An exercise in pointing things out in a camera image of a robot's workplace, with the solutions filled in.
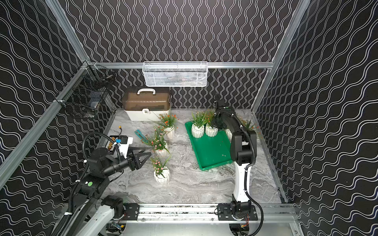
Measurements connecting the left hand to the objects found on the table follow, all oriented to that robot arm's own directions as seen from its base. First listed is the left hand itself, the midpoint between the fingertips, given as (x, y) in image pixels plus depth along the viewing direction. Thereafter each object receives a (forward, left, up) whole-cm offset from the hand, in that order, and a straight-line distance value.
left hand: (146, 150), depth 67 cm
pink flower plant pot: (+12, -1, -14) cm, 18 cm away
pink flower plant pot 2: (+28, -45, -22) cm, 57 cm away
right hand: (+33, -37, -19) cm, 53 cm away
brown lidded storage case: (+51, +18, -19) cm, 57 cm away
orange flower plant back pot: (+29, -4, -15) cm, 33 cm away
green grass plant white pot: (+32, -23, -15) cm, 43 cm away
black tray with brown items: (+16, +33, -25) cm, 45 cm away
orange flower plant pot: (+29, -32, -20) cm, 48 cm away
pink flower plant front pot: (-4, -5, -18) cm, 19 cm away
